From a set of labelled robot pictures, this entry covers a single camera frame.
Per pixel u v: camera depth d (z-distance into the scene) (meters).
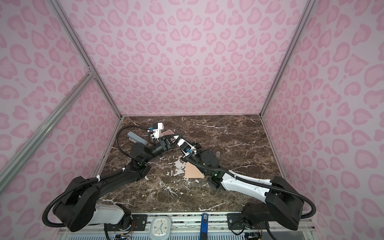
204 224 0.71
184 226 0.72
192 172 0.91
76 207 0.42
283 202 0.41
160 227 0.69
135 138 1.02
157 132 0.68
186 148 0.56
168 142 0.65
